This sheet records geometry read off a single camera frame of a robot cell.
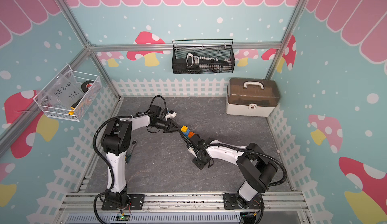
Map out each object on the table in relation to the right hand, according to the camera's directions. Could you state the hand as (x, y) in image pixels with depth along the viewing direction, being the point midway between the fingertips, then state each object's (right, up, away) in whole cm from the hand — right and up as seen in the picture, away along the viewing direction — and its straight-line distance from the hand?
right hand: (201, 162), depth 87 cm
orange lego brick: (-6, +16, +5) cm, 17 cm away
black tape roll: (-61, +43, -8) cm, 75 cm away
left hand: (-13, +18, +6) cm, 23 cm away
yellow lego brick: (-10, +19, +4) cm, 22 cm away
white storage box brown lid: (+35, +39, +13) cm, 54 cm away
